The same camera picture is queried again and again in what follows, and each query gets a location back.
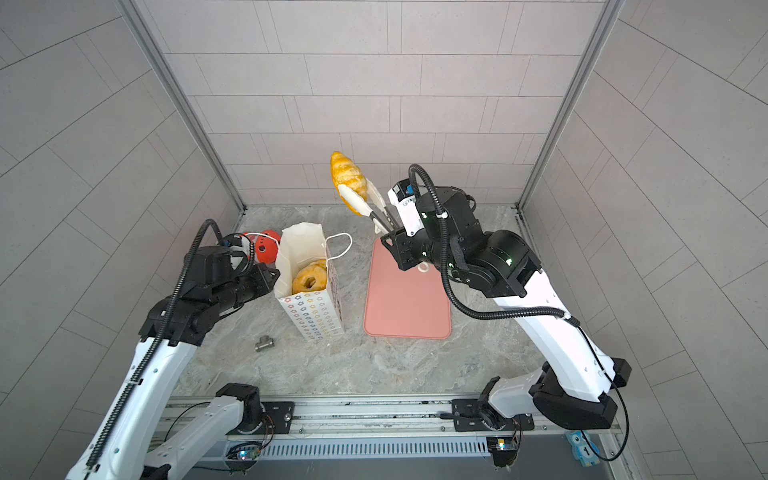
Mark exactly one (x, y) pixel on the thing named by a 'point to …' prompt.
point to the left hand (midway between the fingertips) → (288, 268)
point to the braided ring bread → (318, 270)
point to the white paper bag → (317, 314)
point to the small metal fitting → (264, 343)
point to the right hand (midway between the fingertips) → (387, 238)
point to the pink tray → (408, 304)
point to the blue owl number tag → (583, 449)
